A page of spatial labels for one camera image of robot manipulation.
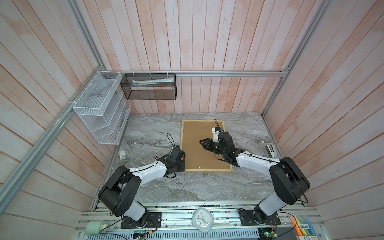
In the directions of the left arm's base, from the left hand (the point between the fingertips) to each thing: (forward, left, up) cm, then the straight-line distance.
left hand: (181, 167), depth 90 cm
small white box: (+9, +40, 0) cm, 41 cm away
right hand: (+11, -11, +12) cm, 20 cm away
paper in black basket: (+40, +26, +33) cm, 59 cm away
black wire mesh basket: (+46, +22, +27) cm, 58 cm away
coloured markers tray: (-32, -61, 0) cm, 68 cm away
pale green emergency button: (-32, +38, +7) cm, 50 cm away
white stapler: (+11, -60, +1) cm, 61 cm away
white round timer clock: (-28, -11, +2) cm, 30 cm away
